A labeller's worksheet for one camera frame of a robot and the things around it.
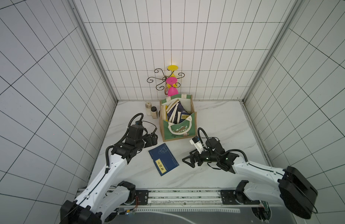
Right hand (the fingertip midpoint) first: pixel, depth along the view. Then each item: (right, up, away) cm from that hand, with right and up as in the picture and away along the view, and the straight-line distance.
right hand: (186, 153), depth 80 cm
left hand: (-21, +7, 0) cm, 23 cm away
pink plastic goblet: (-9, +39, +15) cm, 42 cm away
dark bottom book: (-10, +23, +8) cm, 27 cm away
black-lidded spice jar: (-22, +24, +23) cm, 39 cm away
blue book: (-14, -6, +6) cm, 17 cm away
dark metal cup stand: (-15, +40, +5) cm, 43 cm away
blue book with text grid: (-2, +27, +14) cm, 30 cm away
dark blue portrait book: (-8, +23, +8) cm, 25 cm away
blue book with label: (-1, +21, +8) cm, 23 cm away
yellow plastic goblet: (-8, +56, +19) cm, 60 cm away
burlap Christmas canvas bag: (+1, +13, +8) cm, 15 cm away
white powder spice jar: (-27, +28, +24) cm, 45 cm away
